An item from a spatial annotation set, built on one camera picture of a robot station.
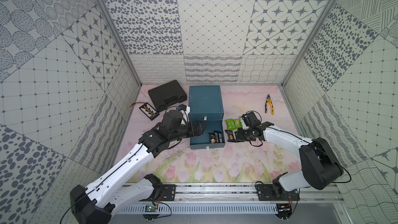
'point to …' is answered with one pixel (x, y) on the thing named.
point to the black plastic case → (167, 95)
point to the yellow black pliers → (266, 107)
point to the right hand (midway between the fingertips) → (240, 137)
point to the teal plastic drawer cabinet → (205, 104)
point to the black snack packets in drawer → (215, 137)
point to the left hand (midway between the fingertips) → (201, 123)
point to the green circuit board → (151, 208)
